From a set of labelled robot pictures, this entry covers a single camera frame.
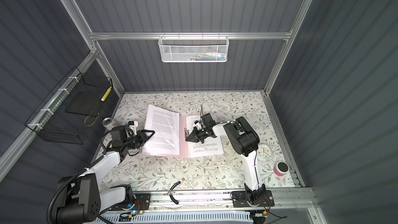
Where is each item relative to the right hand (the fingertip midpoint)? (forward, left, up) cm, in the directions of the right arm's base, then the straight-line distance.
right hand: (188, 141), depth 94 cm
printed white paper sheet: (+8, +14, +7) cm, 17 cm away
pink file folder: (0, +3, 0) cm, 3 cm away
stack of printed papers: (-3, -13, 0) cm, 14 cm away
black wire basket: (-1, +54, +29) cm, 61 cm away
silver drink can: (+4, +44, +14) cm, 47 cm away
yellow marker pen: (+11, +42, +28) cm, 52 cm away
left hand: (0, +19, +10) cm, 21 cm away
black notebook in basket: (+7, +49, +29) cm, 57 cm away
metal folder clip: (+6, +1, -1) cm, 7 cm away
